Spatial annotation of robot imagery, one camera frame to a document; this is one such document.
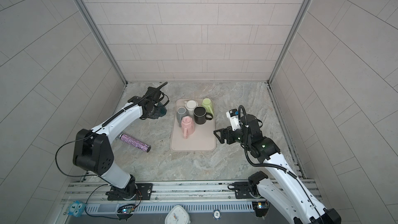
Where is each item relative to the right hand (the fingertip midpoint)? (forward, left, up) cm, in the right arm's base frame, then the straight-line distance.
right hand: (220, 131), depth 73 cm
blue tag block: (-24, +64, -13) cm, 70 cm away
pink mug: (+9, +17, -8) cm, 20 cm away
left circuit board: (-26, +42, -13) cm, 51 cm away
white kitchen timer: (-29, +21, -14) cm, 38 cm away
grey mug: (+17, +21, -7) cm, 28 cm away
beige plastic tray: (+4, +9, -17) cm, 20 cm away
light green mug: (+23, +5, -7) cm, 25 cm away
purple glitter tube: (+3, +46, -12) cm, 47 cm away
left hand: (+19, +35, -5) cm, 40 cm away
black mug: (+15, +9, -8) cm, 20 cm away
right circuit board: (-29, -16, -18) cm, 37 cm away
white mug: (+23, +16, -8) cm, 29 cm away
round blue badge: (-30, +4, -17) cm, 35 cm away
